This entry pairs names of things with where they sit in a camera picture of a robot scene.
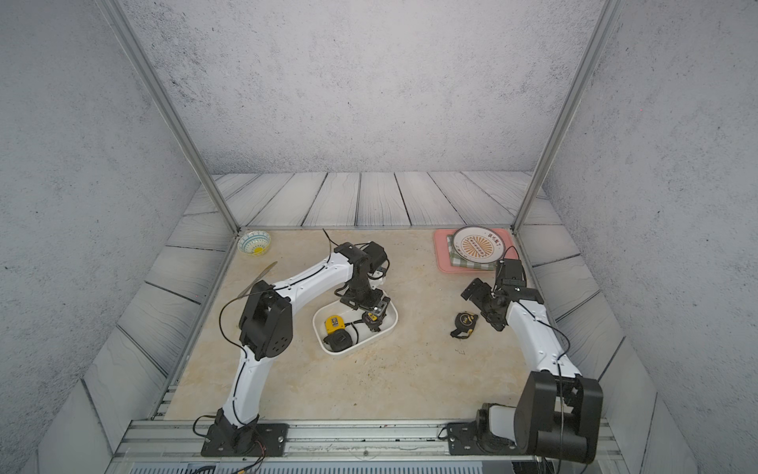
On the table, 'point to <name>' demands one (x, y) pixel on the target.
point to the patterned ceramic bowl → (255, 243)
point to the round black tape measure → (464, 322)
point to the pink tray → (443, 253)
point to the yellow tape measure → (334, 323)
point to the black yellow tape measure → (372, 320)
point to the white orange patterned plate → (479, 244)
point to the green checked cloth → (459, 261)
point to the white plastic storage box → (353, 319)
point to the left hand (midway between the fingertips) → (377, 313)
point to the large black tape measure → (339, 340)
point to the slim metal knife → (259, 277)
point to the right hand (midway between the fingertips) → (477, 300)
